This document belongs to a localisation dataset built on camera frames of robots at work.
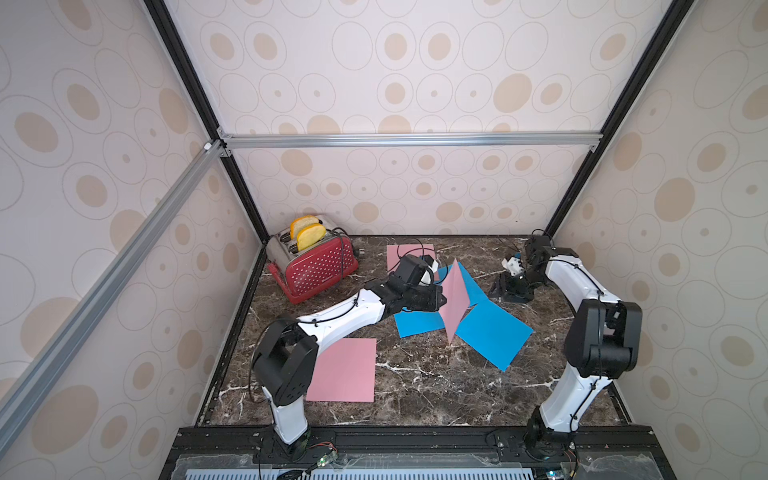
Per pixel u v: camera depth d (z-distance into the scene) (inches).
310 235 36.8
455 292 35.1
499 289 32.7
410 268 25.5
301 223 37.5
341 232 38.9
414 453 28.7
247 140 36.1
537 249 29.6
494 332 37.2
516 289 32.1
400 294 24.7
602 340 19.6
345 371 37.3
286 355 18.9
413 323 38.1
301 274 36.2
